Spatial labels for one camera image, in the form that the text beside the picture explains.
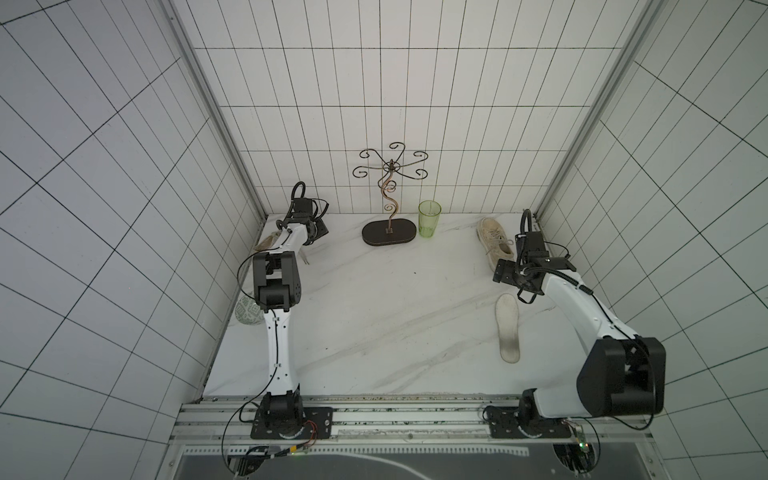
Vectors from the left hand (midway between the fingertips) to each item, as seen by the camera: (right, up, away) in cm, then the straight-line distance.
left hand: (320, 232), depth 112 cm
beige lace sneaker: (+64, -3, -6) cm, 65 cm away
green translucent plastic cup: (+41, +5, -7) cm, 42 cm away
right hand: (+65, -13, -24) cm, 70 cm away
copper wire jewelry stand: (+26, 0, +2) cm, 26 cm away
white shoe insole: (+63, -28, -22) cm, 72 cm away
